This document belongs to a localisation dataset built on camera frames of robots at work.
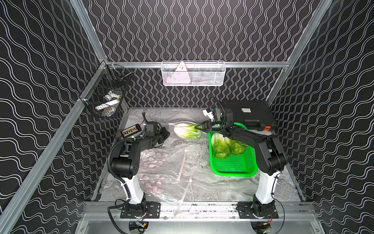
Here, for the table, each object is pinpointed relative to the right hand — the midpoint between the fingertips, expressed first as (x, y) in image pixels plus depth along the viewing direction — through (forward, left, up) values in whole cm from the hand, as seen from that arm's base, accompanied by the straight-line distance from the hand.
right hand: (195, 127), depth 86 cm
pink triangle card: (+27, +9, +18) cm, 34 cm away
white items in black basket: (-1, +44, +17) cm, 47 cm away
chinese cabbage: (-2, +5, -1) cm, 5 cm away
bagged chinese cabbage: (0, +12, +3) cm, 13 cm away
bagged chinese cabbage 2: (-15, +21, -17) cm, 30 cm away
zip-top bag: (-28, +15, -18) cm, 36 cm away
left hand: (+6, +17, -10) cm, 21 cm away
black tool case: (+25, -48, -16) cm, 56 cm away
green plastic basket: (-15, -30, -18) cm, 38 cm away
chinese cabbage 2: (-7, -15, -9) cm, 19 cm away
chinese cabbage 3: (-8, -25, -10) cm, 28 cm away
